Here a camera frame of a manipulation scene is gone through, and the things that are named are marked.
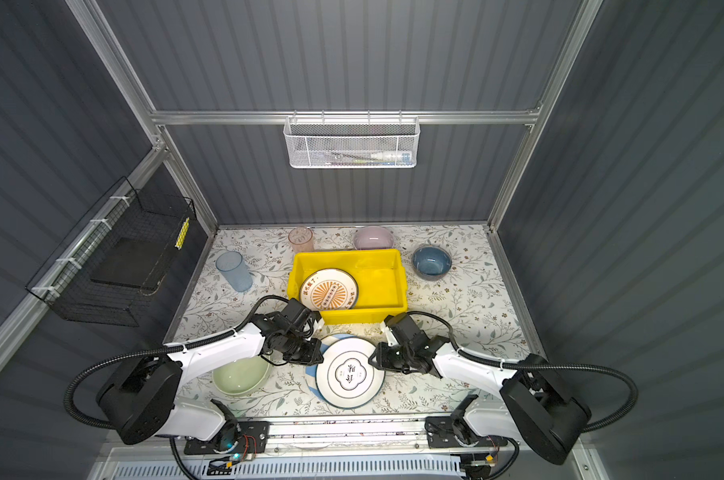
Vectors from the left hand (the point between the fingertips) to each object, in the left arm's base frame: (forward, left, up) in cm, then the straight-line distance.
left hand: (324, 360), depth 84 cm
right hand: (-2, -14, 0) cm, 14 cm away
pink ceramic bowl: (+45, -17, +3) cm, 48 cm away
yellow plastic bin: (+28, -19, -1) cm, 34 cm away
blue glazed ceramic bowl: (+34, -37, 0) cm, 51 cm away
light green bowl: (-3, +22, 0) cm, 22 cm away
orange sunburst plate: (+24, -1, 0) cm, 24 cm away
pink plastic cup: (+35, +7, +13) cm, 39 cm away
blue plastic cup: (+26, +27, +11) cm, 40 cm away
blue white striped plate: (-2, +3, 0) cm, 4 cm away
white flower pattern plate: (-5, -6, 0) cm, 8 cm away
